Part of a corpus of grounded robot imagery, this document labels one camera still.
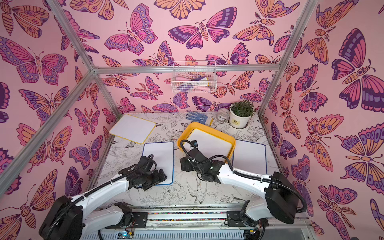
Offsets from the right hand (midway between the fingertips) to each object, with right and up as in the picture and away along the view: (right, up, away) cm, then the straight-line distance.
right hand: (186, 158), depth 81 cm
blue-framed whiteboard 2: (+41, -3, +18) cm, 45 cm away
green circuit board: (-29, -36, -9) cm, 47 cm away
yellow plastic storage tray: (+3, +18, +27) cm, 33 cm away
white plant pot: (+35, +21, +24) cm, 48 cm away
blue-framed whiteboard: (-16, 0, +18) cm, 25 cm away
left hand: (-13, -13, +4) cm, 19 cm away
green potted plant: (+37, +29, +19) cm, 51 cm away
